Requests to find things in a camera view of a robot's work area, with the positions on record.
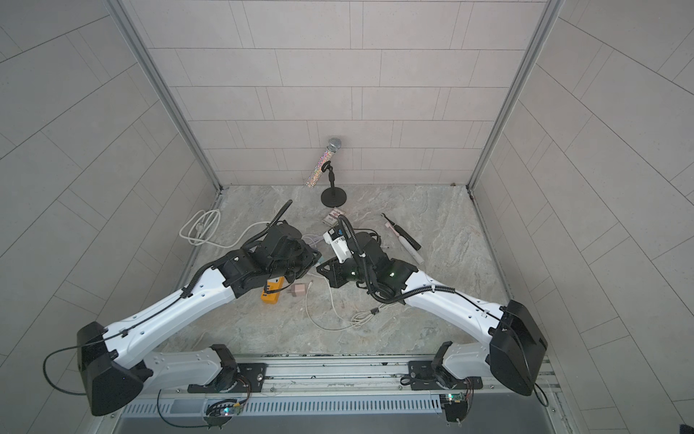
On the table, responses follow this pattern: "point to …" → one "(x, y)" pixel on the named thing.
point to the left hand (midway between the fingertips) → (332, 259)
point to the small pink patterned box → (332, 220)
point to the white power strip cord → (201, 227)
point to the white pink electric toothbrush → (417, 258)
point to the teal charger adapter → (320, 260)
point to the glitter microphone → (326, 155)
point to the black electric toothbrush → (400, 231)
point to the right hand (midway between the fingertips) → (319, 270)
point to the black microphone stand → (332, 196)
